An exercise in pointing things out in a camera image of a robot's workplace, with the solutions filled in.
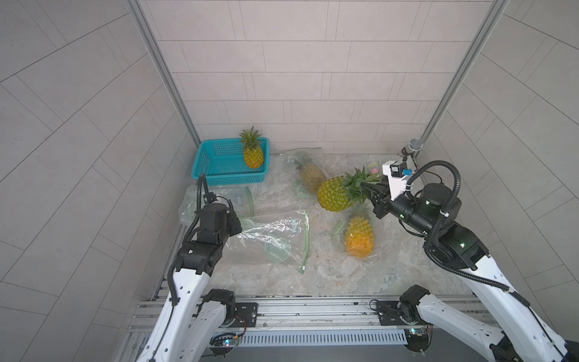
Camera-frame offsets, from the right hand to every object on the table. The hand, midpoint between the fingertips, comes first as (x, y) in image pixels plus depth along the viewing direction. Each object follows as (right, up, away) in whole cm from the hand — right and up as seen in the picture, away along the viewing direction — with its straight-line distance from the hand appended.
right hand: (362, 184), depth 61 cm
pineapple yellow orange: (-39, +12, +44) cm, 60 cm away
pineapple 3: (-12, +3, +36) cm, 38 cm away
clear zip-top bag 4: (-18, +4, +44) cm, 48 cm away
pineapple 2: (+4, -20, +18) cm, 27 cm away
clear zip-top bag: (-44, -8, +39) cm, 59 cm away
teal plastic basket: (-56, +8, +51) cm, 76 cm away
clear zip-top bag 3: (-2, -19, +22) cm, 29 cm away
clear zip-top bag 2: (-25, -19, +13) cm, 34 cm away
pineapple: (-6, -3, +5) cm, 8 cm away
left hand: (-39, -11, +15) cm, 43 cm away
